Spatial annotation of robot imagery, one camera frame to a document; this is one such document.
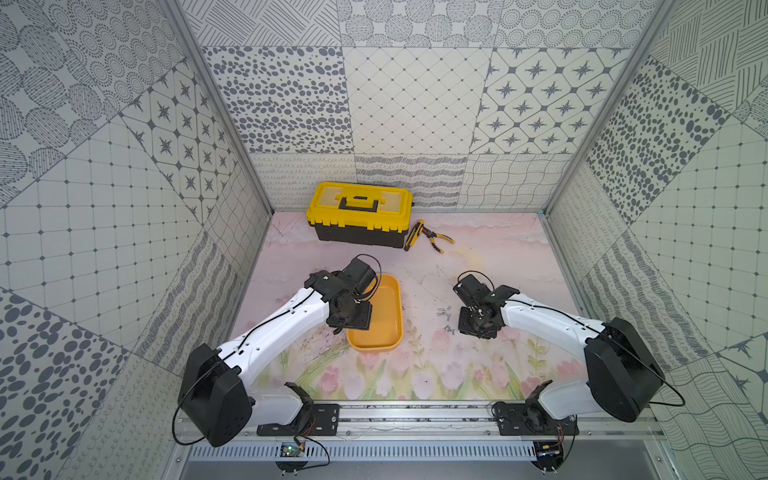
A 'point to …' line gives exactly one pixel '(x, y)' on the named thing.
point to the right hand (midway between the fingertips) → (470, 331)
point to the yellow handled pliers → (420, 228)
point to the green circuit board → (291, 450)
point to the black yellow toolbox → (360, 213)
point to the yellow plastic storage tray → (385, 294)
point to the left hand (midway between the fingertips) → (360, 315)
